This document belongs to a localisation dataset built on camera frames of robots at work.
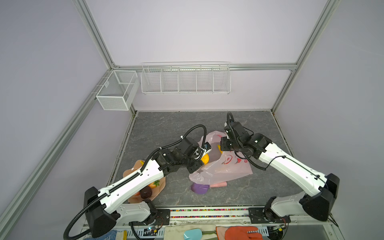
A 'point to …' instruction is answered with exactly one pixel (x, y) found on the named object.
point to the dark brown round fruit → (146, 192)
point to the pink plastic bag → (221, 167)
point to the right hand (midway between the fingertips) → (222, 143)
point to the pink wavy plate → (155, 192)
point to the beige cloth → (176, 232)
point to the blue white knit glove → (111, 235)
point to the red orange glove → (242, 233)
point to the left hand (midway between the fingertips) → (198, 161)
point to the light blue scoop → (193, 234)
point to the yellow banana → (219, 147)
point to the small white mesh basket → (118, 92)
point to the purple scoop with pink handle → (199, 188)
